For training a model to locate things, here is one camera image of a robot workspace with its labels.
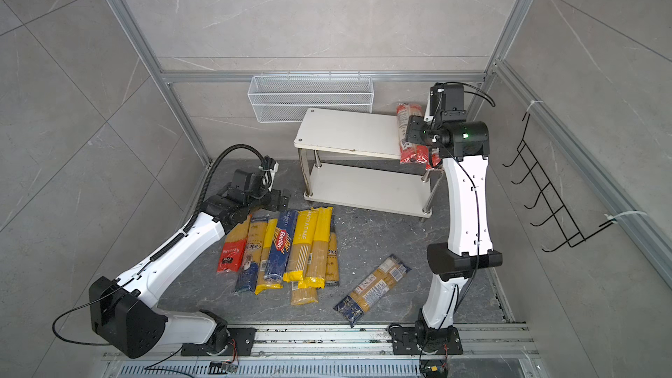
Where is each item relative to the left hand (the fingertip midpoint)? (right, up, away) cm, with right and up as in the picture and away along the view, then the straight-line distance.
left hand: (276, 183), depth 80 cm
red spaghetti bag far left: (-17, -23, +7) cm, 30 cm away
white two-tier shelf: (+28, +12, +42) cm, 52 cm away
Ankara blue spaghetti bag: (-9, -28, +3) cm, 30 cm away
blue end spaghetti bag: (+30, -33, 0) cm, 45 cm away
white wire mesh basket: (-1, +33, +20) cm, 39 cm away
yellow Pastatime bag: (+12, -28, +1) cm, 31 cm away
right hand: (+42, +16, -10) cm, 46 cm away
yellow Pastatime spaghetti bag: (+7, -20, +7) cm, 22 cm away
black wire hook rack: (+74, -10, -18) cm, 77 cm away
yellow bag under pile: (+8, -35, -1) cm, 36 cm away
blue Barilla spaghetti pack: (0, -21, +5) cm, 22 cm away
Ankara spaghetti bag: (+17, -26, +6) cm, 32 cm away
